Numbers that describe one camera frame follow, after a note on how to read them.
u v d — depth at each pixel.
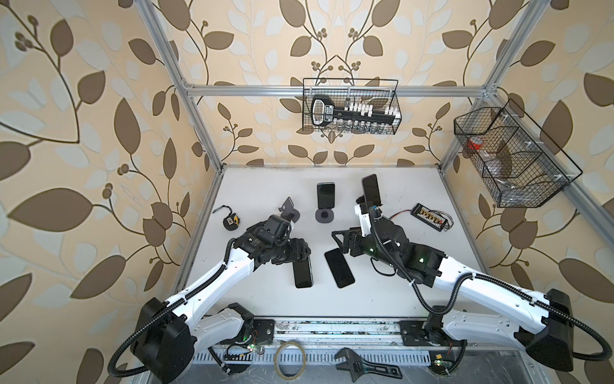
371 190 0.96
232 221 0.99
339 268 0.87
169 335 0.39
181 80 0.89
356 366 0.68
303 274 0.78
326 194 0.94
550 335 0.38
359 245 0.63
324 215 1.02
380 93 0.91
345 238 0.63
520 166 0.73
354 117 0.84
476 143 0.87
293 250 0.71
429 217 1.01
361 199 1.00
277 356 0.67
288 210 0.97
